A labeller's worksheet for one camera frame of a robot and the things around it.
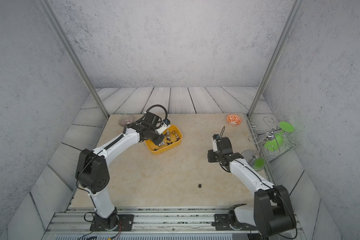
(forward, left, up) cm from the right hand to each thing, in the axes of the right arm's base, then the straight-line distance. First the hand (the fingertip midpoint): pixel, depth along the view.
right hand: (212, 153), depth 88 cm
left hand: (+8, +28, +5) cm, 30 cm away
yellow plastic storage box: (+19, +25, -9) cm, 33 cm away
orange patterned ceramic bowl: (+33, -21, -8) cm, 40 cm away
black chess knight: (+13, +27, -9) cm, 32 cm away
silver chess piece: (+17, +21, -7) cm, 28 cm away
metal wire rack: (+22, -39, -10) cm, 46 cm away
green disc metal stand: (-2, -25, -4) cm, 26 cm away
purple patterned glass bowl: (+32, +63, -5) cm, 71 cm away
